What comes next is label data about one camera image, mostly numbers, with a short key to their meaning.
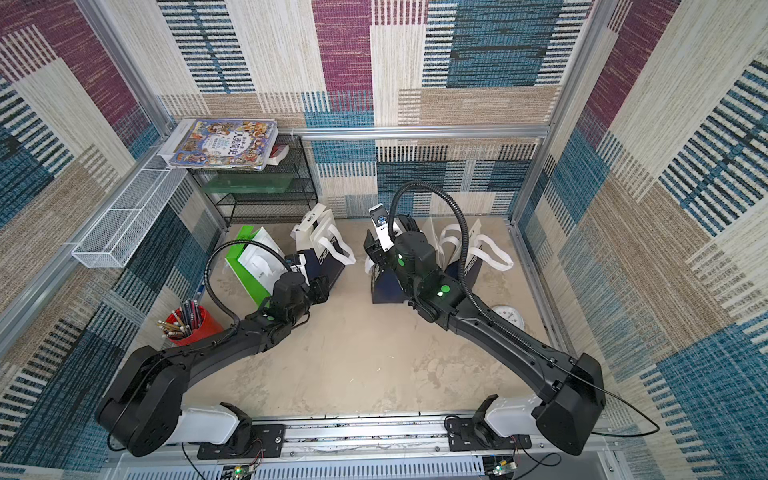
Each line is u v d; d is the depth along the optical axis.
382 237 0.58
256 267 0.79
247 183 0.99
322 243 0.83
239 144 0.80
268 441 0.73
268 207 1.19
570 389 0.39
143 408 0.42
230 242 0.67
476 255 0.80
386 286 0.92
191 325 0.81
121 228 0.73
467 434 0.73
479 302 0.51
